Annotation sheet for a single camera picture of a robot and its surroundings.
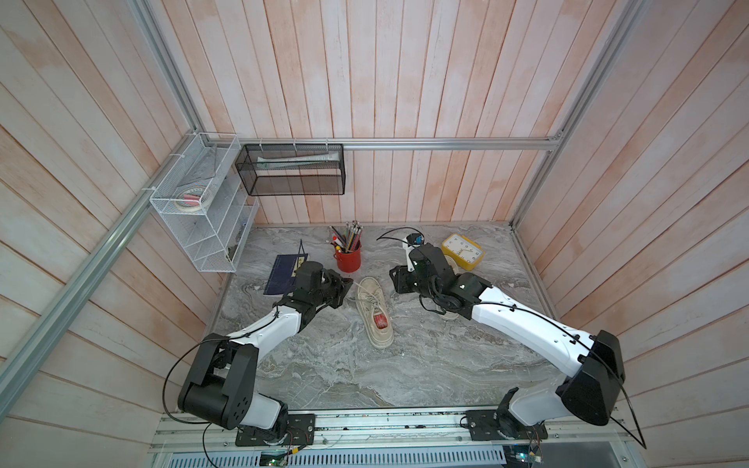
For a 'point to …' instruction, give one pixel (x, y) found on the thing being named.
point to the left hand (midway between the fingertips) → (356, 280)
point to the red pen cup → (349, 262)
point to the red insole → (380, 321)
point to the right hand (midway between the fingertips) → (392, 271)
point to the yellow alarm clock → (462, 251)
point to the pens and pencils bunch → (348, 241)
